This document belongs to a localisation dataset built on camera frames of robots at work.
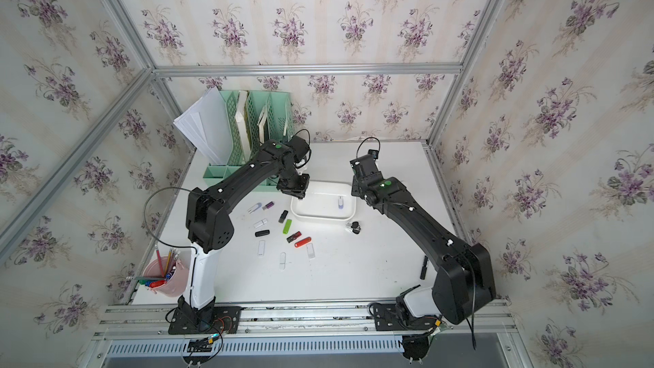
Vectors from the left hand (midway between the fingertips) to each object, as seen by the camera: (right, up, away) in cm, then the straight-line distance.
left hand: (305, 195), depth 88 cm
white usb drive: (-16, -19, +1) cm, 24 cm away
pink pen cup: (-35, -21, -17) cm, 44 cm away
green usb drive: (-7, -12, +5) cm, 15 cm away
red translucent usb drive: (-1, -17, +1) cm, 17 cm away
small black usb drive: (-9, -9, +8) cm, 15 cm away
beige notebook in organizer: (-18, +28, +11) cm, 35 cm away
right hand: (+20, +5, -3) cm, 21 cm away
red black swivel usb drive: (-4, -15, +3) cm, 16 cm away
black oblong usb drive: (-16, -14, +3) cm, 22 cm away
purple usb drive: (-16, -5, +10) cm, 19 cm away
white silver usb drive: (-17, -11, +5) cm, 21 cm away
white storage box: (+7, -4, +10) cm, 13 cm away
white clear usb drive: (+2, -19, 0) cm, 19 cm away
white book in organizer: (-25, +28, +5) cm, 38 cm away
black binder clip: (+18, -12, +3) cm, 22 cm away
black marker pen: (+39, -24, -5) cm, 47 cm away
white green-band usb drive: (-8, -21, -2) cm, 22 cm away
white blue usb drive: (+13, -4, +11) cm, 18 cm away
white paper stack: (-40, +27, +10) cm, 49 cm away
